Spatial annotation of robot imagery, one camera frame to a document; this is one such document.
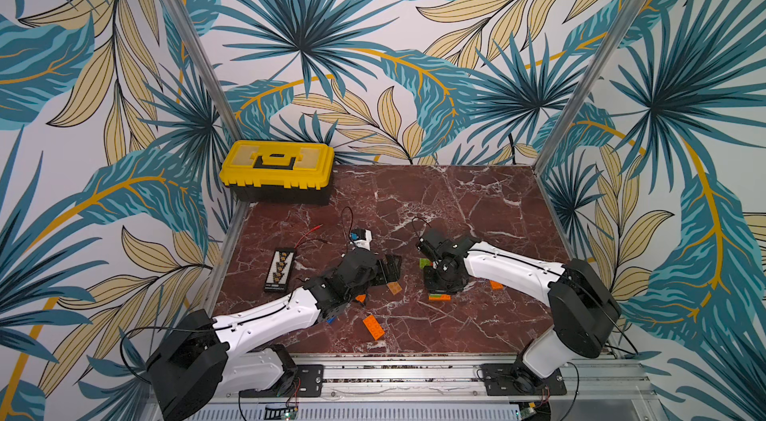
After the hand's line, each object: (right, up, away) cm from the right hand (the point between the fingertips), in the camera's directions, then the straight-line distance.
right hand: (431, 289), depth 86 cm
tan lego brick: (-11, 0, +2) cm, 11 cm away
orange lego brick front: (-16, -9, -4) cm, 19 cm away
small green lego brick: (+1, -3, +2) cm, 3 cm away
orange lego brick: (+4, -3, +2) cm, 6 cm away
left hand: (-12, +8, -5) cm, 15 cm away
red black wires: (-40, +12, +14) cm, 44 cm away
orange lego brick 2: (-19, +4, -19) cm, 27 cm away
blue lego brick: (-24, +2, -27) cm, 36 cm away
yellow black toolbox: (-47, +34, +9) cm, 59 cm away
